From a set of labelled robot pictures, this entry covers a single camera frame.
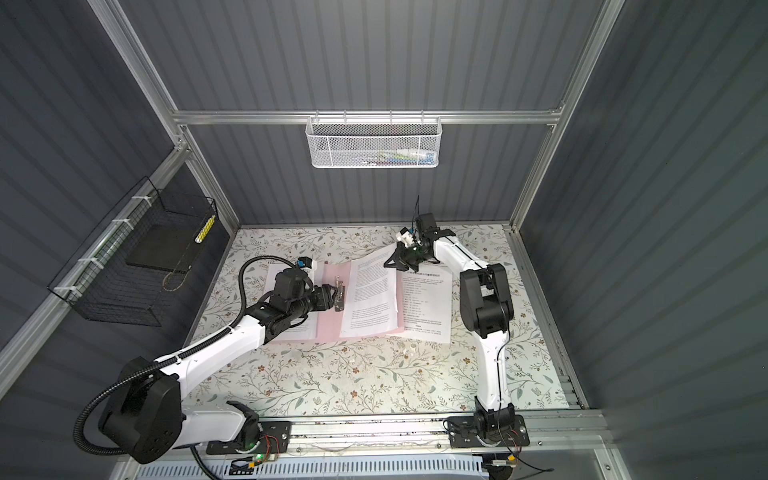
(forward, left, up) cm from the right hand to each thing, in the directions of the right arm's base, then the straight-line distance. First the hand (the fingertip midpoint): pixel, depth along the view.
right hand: (388, 266), depth 95 cm
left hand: (-11, +17, +3) cm, 20 cm away
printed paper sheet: (-17, +25, -9) cm, 31 cm away
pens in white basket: (+26, -5, +23) cm, 35 cm away
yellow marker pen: (-1, +50, +19) cm, 53 cm away
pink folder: (-15, +18, -9) cm, 26 cm away
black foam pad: (-6, +59, +18) cm, 62 cm away
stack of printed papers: (-10, +6, -6) cm, 13 cm away
